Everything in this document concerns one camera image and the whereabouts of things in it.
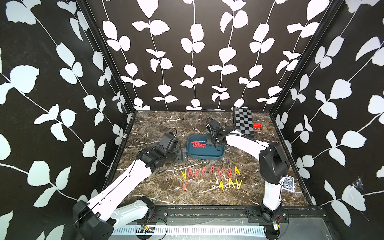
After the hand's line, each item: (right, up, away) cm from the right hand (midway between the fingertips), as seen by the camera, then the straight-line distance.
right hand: (207, 139), depth 94 cm
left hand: (-15, -5, -18) cm, 24 cm away
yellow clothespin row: (+17, -18, -5) cm, 26 cm away
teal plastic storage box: (-6, -7, +4) cm, 10 cm away
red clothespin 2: (-3, -18, -6) cm, 19 cm away
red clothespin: (+3, -18, -4) cm, 18 cm away
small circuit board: (-32, -42, -22) cm, 57 cm away
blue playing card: (+46, -24, -10) cm, 53 cm away
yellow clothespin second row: (+12, -24, -10) cm, 29 cm away
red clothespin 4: (-7, -19, -6) cm, 21 cm away
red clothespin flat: (-7, -4, +7) cm, 10 cm away
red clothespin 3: (+7, -20, -6) cm, 22 cm away
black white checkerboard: (+28, +13, +18) cm, 36 cm away
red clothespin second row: (-14, -25, -11) cm, 31 cm away
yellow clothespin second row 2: (+17, -25, -10) cm, 32 cm away
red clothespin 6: (-11, -19, -6) cm, 22 cm away
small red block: (+38, +9, +16) cm, 42 cm away
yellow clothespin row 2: (-15, -20, -6) cm, 26 cm away
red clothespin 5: (+13, -20, -6) cm, 24 cm away
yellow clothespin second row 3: (+7, -25, -10) cm, 28 cm away
